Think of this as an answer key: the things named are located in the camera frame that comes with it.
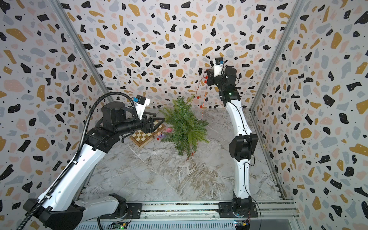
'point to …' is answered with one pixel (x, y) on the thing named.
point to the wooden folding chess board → (140, 138)
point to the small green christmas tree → (186, 128)
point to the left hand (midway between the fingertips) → (160, 117)
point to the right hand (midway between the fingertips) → (207, 69)
